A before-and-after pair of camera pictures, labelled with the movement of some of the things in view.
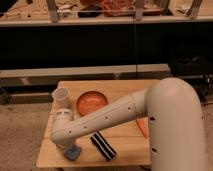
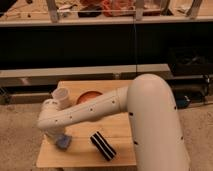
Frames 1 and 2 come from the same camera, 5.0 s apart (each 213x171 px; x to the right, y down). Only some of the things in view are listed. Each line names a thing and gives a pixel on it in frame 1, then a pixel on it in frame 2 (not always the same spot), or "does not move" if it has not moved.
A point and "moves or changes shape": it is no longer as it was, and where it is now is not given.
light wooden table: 124,135 does not move
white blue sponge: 72,152 moves or changes shape
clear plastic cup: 61,97 does not move
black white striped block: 103,146 does not move
